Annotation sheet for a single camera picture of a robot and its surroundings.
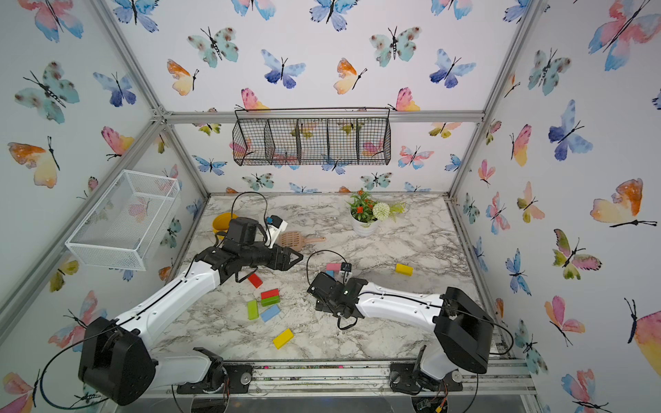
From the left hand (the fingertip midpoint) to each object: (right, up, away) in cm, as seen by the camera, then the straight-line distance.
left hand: (296, 252), depth 80 cm
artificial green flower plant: (+22, +14, +16) cm, 31 cm away
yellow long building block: (-4, -27, +1) cm, 28 cm away
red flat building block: (-11, -16, +11) cm, 23 cm away
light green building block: (-16, -20, +7) cm, 27 cm away
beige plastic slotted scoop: (-4, +2, +24) cm, 25 cm away
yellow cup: (-32, +9, +18) cm, 38 cm away
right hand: (+11, -16, +2) cm, 19 cm away
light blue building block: (+10, -10, +17) cm, 22 cm away
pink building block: (+11, -7, +16) cm, 21 cm away
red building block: (-17, -12, +14) cm, 26 cm away
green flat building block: (-11, -18, +8) cm, 22 cm away
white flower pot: (+23, +6, +24) cm, 33 cm away
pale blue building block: (-10, -21, +7) cm, 24 cm away
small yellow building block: (+36, -8, +17) cm, 41 cm away
